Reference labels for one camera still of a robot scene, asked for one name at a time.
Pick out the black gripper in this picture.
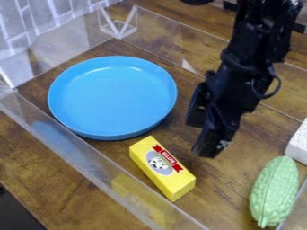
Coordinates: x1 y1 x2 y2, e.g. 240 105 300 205
185 50 280 158

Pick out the yellow butter block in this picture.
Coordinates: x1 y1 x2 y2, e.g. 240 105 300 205
129 136 194 202

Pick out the green bitter gourd toy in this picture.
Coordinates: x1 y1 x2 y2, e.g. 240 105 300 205
249 155 298 228

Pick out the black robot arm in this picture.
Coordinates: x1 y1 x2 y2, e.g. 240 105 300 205
185 0 302 158

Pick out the white foam block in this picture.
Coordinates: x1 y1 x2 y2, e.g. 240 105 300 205
284 118 307 165

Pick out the blue round tray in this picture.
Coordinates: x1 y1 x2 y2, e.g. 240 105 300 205
48 56 177 140

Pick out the black cable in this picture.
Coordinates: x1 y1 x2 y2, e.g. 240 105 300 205
250 66 282 100

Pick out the clear acrylic back wall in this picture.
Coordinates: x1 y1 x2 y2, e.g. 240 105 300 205
98 4 307 121

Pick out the clear acrylic wall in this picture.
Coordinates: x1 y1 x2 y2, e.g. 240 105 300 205
0 81 208 230
98 4 307 121

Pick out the clear acrylic front wall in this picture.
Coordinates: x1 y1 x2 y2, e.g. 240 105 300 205
0 81 208 230

